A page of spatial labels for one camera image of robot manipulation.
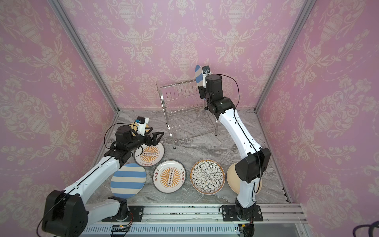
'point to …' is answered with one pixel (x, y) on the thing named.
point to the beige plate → (234, 181)
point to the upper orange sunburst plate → (148, 156)
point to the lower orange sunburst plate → (169, 176)
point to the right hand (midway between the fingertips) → (208, 81)
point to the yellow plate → (134, 127)
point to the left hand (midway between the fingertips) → (158, 131)
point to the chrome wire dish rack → (184, 106)
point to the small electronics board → (118, 228)
